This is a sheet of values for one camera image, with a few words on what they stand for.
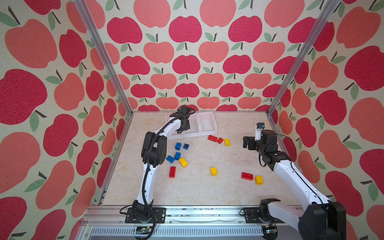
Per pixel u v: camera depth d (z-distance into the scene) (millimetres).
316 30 771
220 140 1044
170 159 932
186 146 987
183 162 907
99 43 821
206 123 1121
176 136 1006
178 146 1004
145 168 620
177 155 951
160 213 748
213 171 884
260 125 724
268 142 625
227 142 1021
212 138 1042
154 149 614
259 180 841
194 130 1096
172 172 882
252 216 730
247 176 842
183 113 843
